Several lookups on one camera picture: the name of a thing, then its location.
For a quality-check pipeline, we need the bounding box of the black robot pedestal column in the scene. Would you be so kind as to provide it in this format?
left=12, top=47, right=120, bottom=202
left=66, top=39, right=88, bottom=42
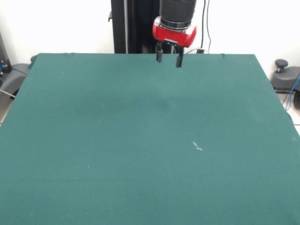
left=108, top=0, right=189, bottom=54

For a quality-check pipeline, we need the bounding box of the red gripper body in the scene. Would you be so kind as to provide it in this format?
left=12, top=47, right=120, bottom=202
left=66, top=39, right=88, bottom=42
left=152, top=16, right=197, bottom=49

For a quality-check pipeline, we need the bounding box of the black electronic device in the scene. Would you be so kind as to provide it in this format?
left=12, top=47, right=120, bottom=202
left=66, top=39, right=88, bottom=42
left=0, top=30, right=12, bottom=75

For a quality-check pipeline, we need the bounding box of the black levelling knob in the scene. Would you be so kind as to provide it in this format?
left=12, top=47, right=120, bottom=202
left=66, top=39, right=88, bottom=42
left=275, top=59, right=288, bottom=73

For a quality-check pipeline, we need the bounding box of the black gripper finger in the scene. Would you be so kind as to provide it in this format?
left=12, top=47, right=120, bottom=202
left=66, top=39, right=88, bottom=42
left=156, top=41, right=164, bottom=63
left=175, top=46, right=185, bottom=68

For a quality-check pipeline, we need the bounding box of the blue cable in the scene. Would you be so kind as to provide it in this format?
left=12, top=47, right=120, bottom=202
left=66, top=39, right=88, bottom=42
left=282, top=74, right=300, bottom=111

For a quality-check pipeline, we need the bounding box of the dark green tablecloth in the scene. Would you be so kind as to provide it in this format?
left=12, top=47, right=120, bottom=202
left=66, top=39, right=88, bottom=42
left=0, top=52, right=300, bottom=225

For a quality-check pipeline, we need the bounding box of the silver metal rod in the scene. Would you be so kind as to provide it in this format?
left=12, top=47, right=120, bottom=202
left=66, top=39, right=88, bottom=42
left=0, top=89, right=16, bottom=98

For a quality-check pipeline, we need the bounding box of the thin black wall cable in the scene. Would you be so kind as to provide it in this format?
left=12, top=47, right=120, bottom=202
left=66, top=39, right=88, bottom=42
left=200, top=0, right=207, bottom=49
left=206, top=0, right=212, bottom=52

